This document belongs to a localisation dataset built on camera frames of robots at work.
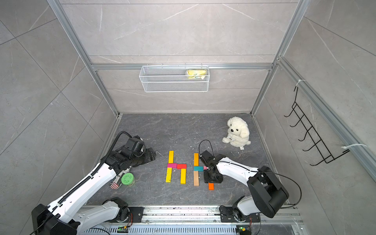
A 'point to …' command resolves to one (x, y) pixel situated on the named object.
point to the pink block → (204, 168)
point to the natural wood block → (196, 178)
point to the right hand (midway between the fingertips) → (210, 180)
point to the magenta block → (174, 165)
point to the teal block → (199, 168)
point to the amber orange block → (196, 160)
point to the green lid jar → (128, 179)
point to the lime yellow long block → (169, 175)
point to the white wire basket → (174, 79)
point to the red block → (181, 166)
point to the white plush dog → (238, 132)
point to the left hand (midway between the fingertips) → (152, 153)
